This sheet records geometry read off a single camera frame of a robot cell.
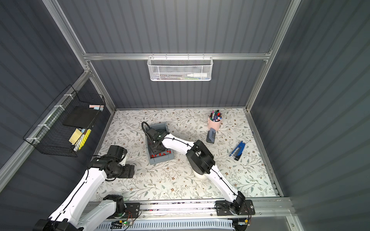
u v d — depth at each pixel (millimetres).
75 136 692
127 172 719
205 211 741
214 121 991
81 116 766
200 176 785
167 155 871
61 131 712
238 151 939
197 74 895
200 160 588
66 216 399
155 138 755
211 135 991
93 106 846
